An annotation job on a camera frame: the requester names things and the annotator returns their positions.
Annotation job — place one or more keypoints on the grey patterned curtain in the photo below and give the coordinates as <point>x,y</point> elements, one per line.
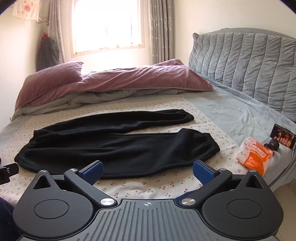
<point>56,30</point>
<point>160,30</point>

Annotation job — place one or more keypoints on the black phone stand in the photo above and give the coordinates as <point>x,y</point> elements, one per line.
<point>274,143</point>

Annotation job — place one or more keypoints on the grey blanket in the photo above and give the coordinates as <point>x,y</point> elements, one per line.
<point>104,96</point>

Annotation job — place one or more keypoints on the orange and white plastic bag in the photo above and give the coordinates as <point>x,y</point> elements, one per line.
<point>254,155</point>

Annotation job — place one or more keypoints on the dark blue clothing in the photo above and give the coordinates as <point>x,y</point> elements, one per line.
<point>7,220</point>

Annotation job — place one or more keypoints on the pink duvet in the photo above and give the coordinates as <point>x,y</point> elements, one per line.
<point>138,76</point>

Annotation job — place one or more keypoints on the black pants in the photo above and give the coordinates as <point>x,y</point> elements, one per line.
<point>104,143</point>

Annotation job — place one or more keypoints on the grey quilted headboard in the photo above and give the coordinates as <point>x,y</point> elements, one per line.
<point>242,62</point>

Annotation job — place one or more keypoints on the pink pillow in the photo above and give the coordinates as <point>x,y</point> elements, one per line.
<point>53,74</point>

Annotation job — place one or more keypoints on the window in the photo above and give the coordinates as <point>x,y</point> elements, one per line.
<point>106,23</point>

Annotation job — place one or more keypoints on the grey hanging garment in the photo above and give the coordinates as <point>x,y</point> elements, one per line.
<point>47,53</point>

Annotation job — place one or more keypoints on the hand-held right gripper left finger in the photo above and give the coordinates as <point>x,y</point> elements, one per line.
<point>92,173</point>

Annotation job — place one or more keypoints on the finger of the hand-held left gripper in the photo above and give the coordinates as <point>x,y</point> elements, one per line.
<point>9,171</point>

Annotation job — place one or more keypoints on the grey bed sheet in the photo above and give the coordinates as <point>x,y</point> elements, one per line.
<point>231,111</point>

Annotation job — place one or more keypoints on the red hanging ornament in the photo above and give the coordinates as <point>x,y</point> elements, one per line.
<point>44,36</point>

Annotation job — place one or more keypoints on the white hanging bag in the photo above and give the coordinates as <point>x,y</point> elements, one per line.
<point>25,8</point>

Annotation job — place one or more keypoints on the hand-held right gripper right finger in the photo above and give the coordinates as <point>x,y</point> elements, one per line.
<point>203,172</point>

